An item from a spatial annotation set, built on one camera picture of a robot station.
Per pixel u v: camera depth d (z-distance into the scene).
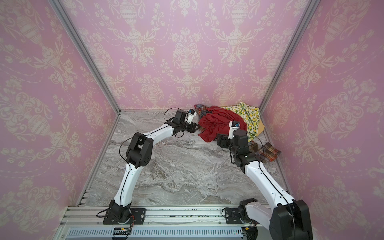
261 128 1.08
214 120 1.00
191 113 0.94
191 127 0.95
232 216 0.73
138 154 0.62
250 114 1.09
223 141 0.73
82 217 0.76
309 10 0.70
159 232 0.78
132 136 1.06
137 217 0.74
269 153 0.95
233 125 0.71
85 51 0.86
